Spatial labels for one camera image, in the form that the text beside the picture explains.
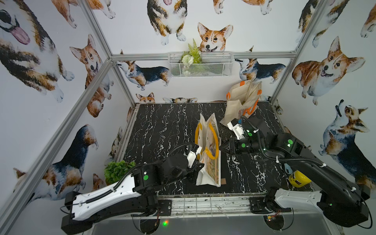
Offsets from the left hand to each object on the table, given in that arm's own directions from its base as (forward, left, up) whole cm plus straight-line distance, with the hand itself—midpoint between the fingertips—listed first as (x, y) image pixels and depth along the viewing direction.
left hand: (205, 165), depth 63 cm
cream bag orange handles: (+58, -33, -19) cm, 69 cm away
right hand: (+4, -5, +7) cm, 9 cm away
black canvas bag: (-1, -11, -22) cm, 25 cm away
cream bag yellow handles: (+14, -2, 0) cm, 14 cm away
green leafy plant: (+1, +42, -8) cm, 43 cm away
